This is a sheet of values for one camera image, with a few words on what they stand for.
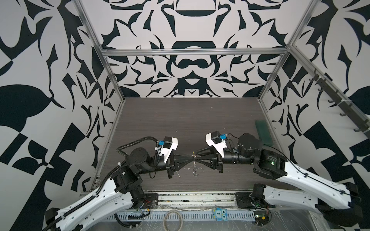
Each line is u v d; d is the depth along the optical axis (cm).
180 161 55
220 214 70
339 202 40
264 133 100
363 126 52
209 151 54
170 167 49
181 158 53
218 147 47
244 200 74
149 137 47
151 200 74
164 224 67
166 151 50
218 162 47
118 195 48
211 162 50
